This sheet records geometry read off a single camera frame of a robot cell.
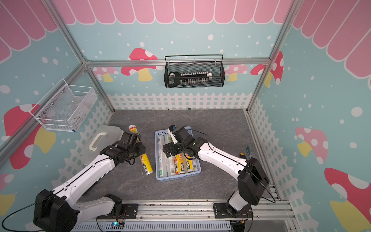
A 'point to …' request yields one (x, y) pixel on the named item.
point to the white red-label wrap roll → (160, 153)
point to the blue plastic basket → (172, 177)
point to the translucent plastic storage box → (100, 137)
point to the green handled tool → (249, 151)
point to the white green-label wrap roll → (170, 162)
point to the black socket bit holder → (175, 78)
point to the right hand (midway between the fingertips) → (170, 147)
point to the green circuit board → (116, 225)
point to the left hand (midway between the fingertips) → (143, 151)
